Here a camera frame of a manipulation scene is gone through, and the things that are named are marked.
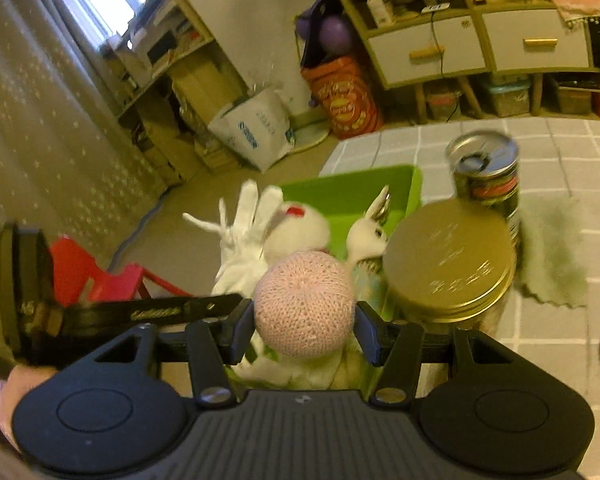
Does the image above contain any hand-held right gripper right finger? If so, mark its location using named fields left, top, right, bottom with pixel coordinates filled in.
left=355, top=300, right=526, bottom=409

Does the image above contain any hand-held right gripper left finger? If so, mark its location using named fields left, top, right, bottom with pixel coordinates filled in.
left=80, top=299, right=256, bottom=407

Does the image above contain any pink plush toy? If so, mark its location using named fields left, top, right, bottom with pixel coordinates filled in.
left=230, top=251, right=376, bottom=392

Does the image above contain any white rabbit plush toy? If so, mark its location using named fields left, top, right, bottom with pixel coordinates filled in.
left=347, top=185, right=396, bottom=321

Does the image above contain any white plush toy red hat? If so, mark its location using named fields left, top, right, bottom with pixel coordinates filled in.
left=262, top=186, right=331, bottom=266

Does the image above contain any green plastic bin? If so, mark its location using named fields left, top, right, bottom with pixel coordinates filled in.
left=277, top=164, right=425, bottom=271

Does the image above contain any person's left forearm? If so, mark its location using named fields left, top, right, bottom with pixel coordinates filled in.
left=0, top=362, right=56, bottom=466

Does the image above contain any red plastic stool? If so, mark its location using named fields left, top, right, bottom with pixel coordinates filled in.
left=50, top=237, right=196, bottom=308

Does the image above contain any glass jar gold lid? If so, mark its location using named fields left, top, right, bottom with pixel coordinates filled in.
left=382, top=199, right=518, bottom=341

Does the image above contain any patterned beige curtain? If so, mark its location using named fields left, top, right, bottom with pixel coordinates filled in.
left=0, top=0, right=181, bottom=261

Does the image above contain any metal tin can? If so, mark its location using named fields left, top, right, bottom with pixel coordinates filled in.
left=445, top=130, right=523, bottom=246

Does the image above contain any grey-green fuzzy cloth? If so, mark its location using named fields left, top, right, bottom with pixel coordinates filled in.
left=512, top=195, right=591, bottom=308

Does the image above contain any white round base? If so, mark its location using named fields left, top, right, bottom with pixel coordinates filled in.
left=290, top=122, right=331, bottom=153

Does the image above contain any white paper bag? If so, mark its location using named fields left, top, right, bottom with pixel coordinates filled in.
left=207, top=87, right=296, bottom=171

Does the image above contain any red printed bag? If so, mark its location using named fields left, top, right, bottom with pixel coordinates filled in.
left=301, top=57, right=385, bottom=140

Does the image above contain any clear storage container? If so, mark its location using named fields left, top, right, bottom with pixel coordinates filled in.
left=425, top=85, right=463, bottom=121

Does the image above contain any cardboard box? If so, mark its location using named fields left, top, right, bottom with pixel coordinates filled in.
left=170, top=52, right=251, bottom=126

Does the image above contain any grey checkered tablecloth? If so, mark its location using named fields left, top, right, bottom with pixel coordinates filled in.
left=320, top=117, right=600, bottom=426

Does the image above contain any teal lid storage container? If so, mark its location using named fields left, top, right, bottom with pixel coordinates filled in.
left=485, top=77, right=531, bottom=116

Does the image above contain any wooden shelf unit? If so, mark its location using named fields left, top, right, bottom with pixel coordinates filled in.
left=100, top=0, right=261, bottom=181

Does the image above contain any purple ball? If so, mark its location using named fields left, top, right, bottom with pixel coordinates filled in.
left=295, top=10, right=321, bottom=41
left=319, top=16, right=353, bottom=53

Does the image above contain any dark storage container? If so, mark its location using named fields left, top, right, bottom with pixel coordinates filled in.
left=555, top=80, right=600, bottom=116

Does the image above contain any dark flat board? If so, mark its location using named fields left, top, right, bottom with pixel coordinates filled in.
left=300, top=0, right=342, bottom=68

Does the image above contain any white carton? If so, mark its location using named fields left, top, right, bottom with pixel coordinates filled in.
left=366, top=0, right=396, bottom=28

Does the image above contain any wooden cabinet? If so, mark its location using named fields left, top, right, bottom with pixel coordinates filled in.
left=320, top=0, right=596, bottom=126

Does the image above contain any white drawer wooden handle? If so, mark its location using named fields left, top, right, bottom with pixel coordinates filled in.
left=367, top=17, right=488, bottom=88
left=482, top=6, right=593, bottom=73

